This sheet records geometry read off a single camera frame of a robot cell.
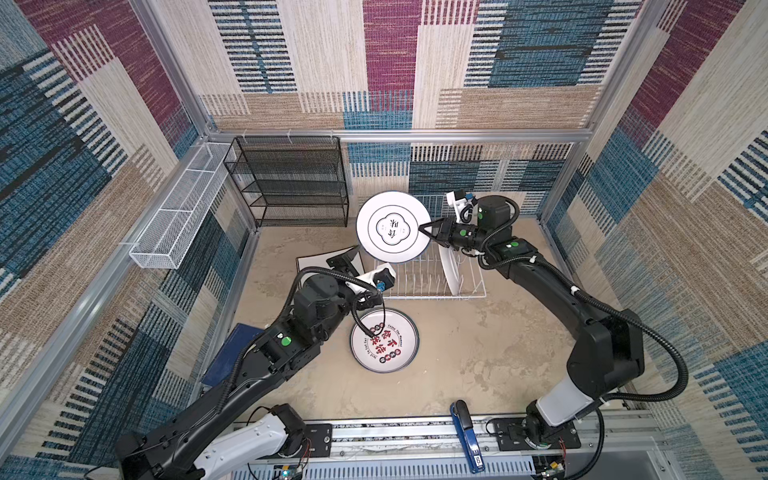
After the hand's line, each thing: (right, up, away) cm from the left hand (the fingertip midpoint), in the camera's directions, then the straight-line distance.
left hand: (364, 254), depth 66 cm
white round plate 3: (+24, -4, +23) cm, 33 cm away
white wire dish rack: (+15, -6, +14) cm, 21 cm away
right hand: (+13, +6, +11) cm, 18 cm away
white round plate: (+5, +7, +12) cm, 15 cm away
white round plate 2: (+7, -28, +21) cm, 35 cm away
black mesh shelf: (-30, +26, +45) cm, 60 cm away
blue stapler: (+23, -41, +5) cm, 48 cm away
